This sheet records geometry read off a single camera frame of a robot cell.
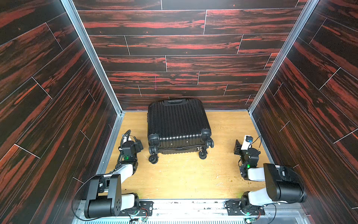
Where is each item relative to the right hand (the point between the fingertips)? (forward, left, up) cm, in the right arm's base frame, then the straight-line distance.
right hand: (244, 141), depth 90 cm
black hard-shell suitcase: (+2, +44, +12) cm, 46 cm away
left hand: (-3, +74, 0) cm, 74 cm away
